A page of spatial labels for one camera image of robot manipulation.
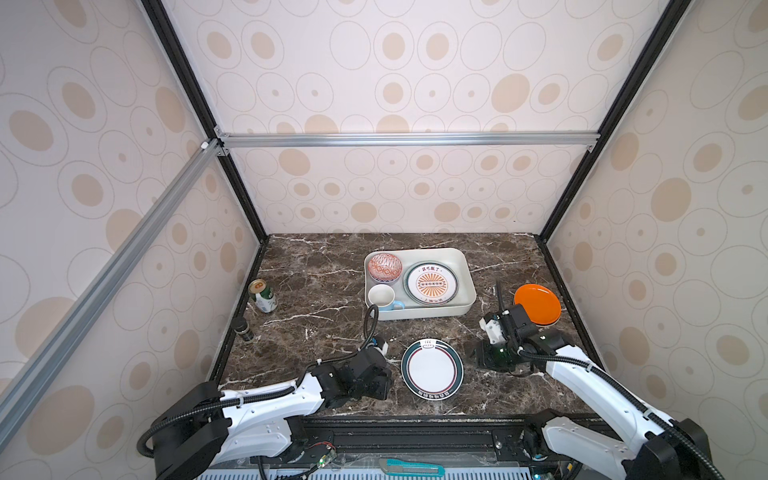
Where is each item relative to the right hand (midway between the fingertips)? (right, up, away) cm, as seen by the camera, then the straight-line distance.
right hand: (473, 359), depth 81 cm
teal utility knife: (-21, -22, -11) cm, 32 cm away
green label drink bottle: (-62, +16, +11) cm, 64 cm away
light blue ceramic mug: (-25, +16, +13) cm, 32 cm away
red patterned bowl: (-25, +24, +24) cm, 43 cm away
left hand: (-20, -6, -2) cm, 21 cm away
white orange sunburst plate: (-8, +20, +22) cm, 31 cm away
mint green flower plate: (-17, +18, +21) cm, 33 cm away
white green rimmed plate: (-11, -5, +5) cm, 12 cm away
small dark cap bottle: (-65, +8, +4) cm, 66 cm away
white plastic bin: (+1, +28, +23) cm, 36 cm away
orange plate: (+27, +13, +16) cm, 34 cm away
